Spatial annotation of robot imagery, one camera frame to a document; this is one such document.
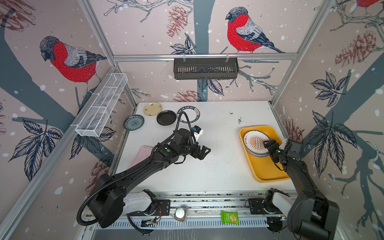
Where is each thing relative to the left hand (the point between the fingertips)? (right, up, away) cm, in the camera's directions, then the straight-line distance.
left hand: (204, 147), depth 76 cm
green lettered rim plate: (-4, +20, +38) cm, 43 cm away
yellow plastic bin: (+36, -16, +11) cm, 41 cm away
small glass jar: (-12, -27, -12) cm, 32 cm away
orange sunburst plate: (+34, 0, +19) cm, 38 cm away
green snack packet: (+12, -32, -6) cm, 35 cm away
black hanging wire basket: (+3, +50, +28) cm, 58 cm away
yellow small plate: (-40, +22, +43) cm, 63 cm away
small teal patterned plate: (-51, +11, +34) cm, 63 cm away
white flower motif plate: (+35, -7, +11) cm, 37 cm away
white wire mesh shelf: (-55, +12, -5) cm, 57 cm away
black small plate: (-28, +15, +37) cm, 49 cm away
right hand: (+37, -1, +10) cm, 38 cm away
